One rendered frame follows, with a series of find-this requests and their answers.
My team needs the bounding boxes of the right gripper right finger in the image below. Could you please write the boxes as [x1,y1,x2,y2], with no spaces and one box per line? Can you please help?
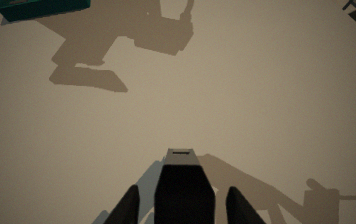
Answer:
[226,186,266,224]

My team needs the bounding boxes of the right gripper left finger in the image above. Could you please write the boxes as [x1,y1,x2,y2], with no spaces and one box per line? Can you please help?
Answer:
[103,185,140,224]

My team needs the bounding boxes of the dark green open tray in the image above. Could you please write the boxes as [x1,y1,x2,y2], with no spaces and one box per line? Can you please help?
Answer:
[0,0,91,22]

